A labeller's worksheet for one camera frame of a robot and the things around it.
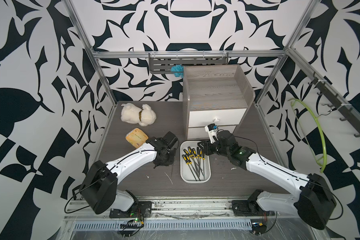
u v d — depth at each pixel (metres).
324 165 0.64
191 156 0.91
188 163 0.89
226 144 0.62
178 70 0.90
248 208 0.67
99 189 0.41
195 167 0.87
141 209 0.74
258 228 0.71
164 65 0.94
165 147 0.60
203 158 0.91
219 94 0.82
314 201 0.40
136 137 0.95
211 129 0.71
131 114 0.99
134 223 0.73
